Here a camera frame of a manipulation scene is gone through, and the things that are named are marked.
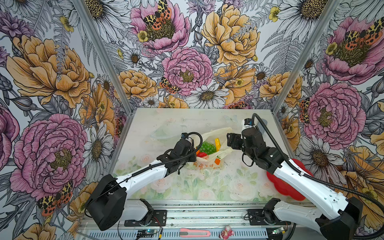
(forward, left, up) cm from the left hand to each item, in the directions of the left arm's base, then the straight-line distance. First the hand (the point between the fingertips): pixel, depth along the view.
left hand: (194, 155), depth 85 cm
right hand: (+1, -20, +13) cm, 24 cm away
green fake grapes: (+8, -9, -6) cm, 14 cm away
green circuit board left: (-34, +22, -11) cm, 42 cm away
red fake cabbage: (+4, -4, -6) cm, 8 cm away
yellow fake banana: (+11, -15, -6) cm, 19 cm away
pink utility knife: (-34, +5, -10) cm, 36 cm away
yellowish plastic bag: (-4, -12, -1) cm, 12 cm away
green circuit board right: (-35, -38, -11) cm, 53 cm away
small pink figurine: (-35, -15, -8) cm, 39 cm away
